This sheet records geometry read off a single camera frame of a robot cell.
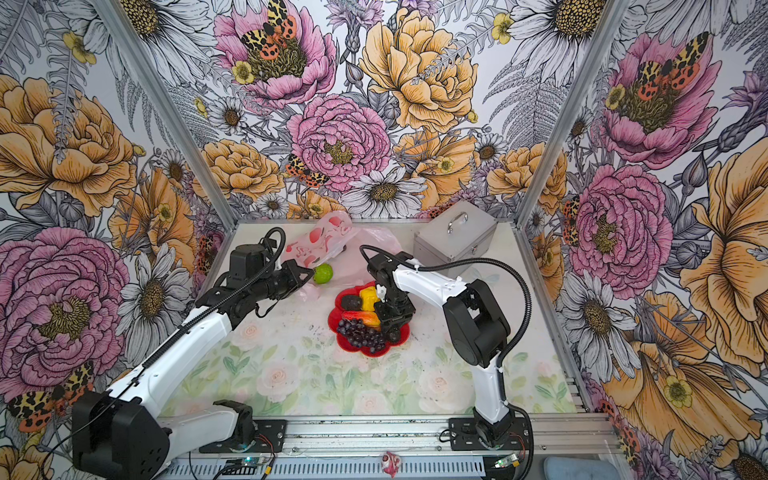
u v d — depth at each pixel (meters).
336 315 0.92
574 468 0.68
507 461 0.72
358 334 0.87
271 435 0.74
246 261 0.60
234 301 0.57
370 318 0.91
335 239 0.94
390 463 0.67
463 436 0.74
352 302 0.89
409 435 0.76
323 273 1.00
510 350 0.51
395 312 0.80
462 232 0.99
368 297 0.92
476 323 0.51
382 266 0.70
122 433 0.38
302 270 0.79
